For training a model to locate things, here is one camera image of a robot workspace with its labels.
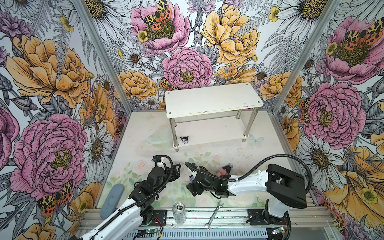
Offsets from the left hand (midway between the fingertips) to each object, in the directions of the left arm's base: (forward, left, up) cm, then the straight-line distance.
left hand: (174, 170), depth 83 cm
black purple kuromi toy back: (+3, -31, -5) cm, 31 cm away
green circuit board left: (-26, +10, -6) cm, 29 cm away
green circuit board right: (-27, -50, -6) cm, 57 cm away
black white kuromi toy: (+17, -5, +4) cm, 19 cm away
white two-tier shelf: (+17, -19, +26) cm, 37 cm away
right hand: (-6, -11, -5) cm, 13 cm away
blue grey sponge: (-13, +32, -4) cm, 35 cm away
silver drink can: (-22, -4, +7) cm, 23 cm away
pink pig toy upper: (0, -27, -4) cm, 27 cm away
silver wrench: (-17, -23, -6) cm, 29 cm away
